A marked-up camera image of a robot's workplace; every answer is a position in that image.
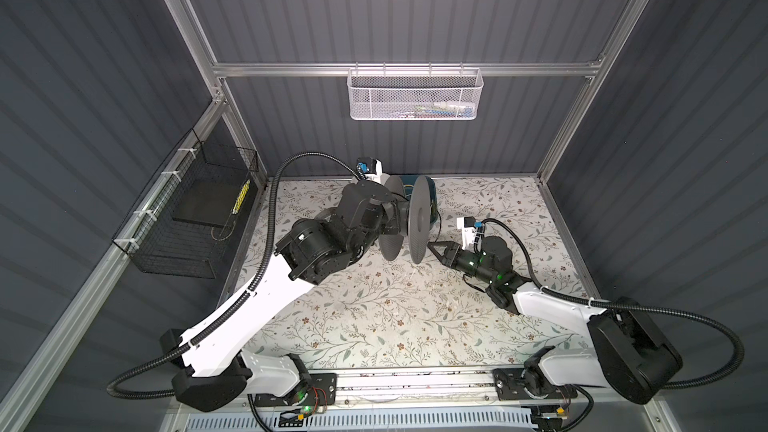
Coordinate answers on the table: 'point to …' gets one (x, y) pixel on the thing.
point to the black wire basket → (186, 222)
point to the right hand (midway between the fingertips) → (431, 248)
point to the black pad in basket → (208, 201)
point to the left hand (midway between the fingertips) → (393, 200)
